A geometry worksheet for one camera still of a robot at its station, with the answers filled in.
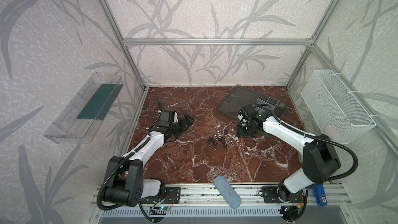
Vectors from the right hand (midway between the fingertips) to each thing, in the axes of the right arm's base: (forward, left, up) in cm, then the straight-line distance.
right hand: (239, 130), depth 88 cm
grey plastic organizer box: (+31, -6, -7) cm, 33 cm away
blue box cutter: (-31, -35, -4) cm, 47 cm away
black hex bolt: (-2, +17, -7) cm, 18 cm away
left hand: (+4, +27, +5) cm, 27 cm away
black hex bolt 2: (-3, +9, -7) cm, 12 cm away
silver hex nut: (0, +11, -7) cm, 13 cm away
